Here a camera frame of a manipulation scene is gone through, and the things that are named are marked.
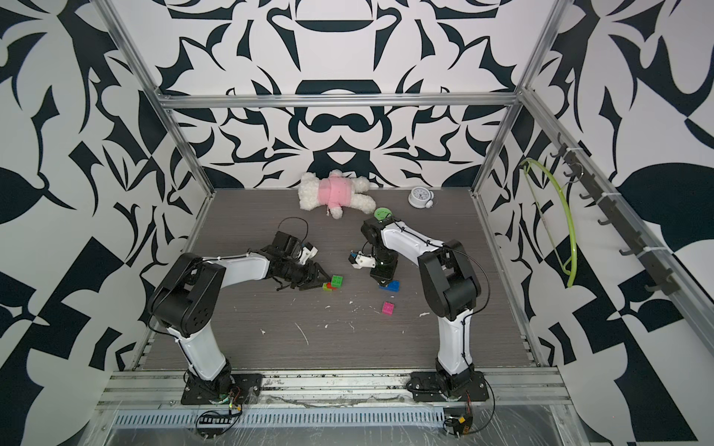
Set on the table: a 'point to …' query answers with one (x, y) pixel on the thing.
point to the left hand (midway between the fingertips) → (326, 278)
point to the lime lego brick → (324, 287)
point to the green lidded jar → (381, 213)
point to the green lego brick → (337, 282)
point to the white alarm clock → (421, 197)
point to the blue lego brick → (393, 286)
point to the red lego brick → (329, 285)
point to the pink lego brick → (388, 308)
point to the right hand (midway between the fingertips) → (386, 271)
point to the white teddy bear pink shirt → (334, 192)
